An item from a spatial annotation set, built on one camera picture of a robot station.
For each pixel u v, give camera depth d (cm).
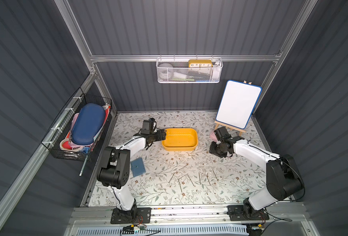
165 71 83
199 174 87
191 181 85
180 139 103
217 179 86
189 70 90
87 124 69
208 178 86
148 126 76
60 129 64
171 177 87
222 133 72
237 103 91
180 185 84
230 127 102
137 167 89
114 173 48
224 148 66
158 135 87
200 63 87
